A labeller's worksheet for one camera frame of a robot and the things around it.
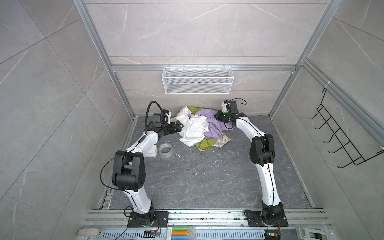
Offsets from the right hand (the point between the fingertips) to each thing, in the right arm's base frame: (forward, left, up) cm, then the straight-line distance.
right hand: (214, 114), depth 106 cm
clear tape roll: (-22, +35, -10) cm, 43 cm away
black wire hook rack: (-41, -53, +19) cm, 70 cm away
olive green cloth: (-21, +8, -8) cm, 23 cm away
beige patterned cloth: (-17, -3, -11) cm, 21 cm away
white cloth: (-12, +15, 0) cm, 20 cm away
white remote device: (-68, +63, -6) cm, 93 cm away
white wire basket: (+15, +24, +19) cm, 34 cm away
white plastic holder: (-70, -36, -9) cm, 80 cm away
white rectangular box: (-27, +42, -7) cm, 50 cm away
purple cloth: (-2, +4, +1) cm, 5 cm away
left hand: (-13, +25, +6) cm, 29 cm away
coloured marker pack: (-69, +21, -10) cm, 72 cm away
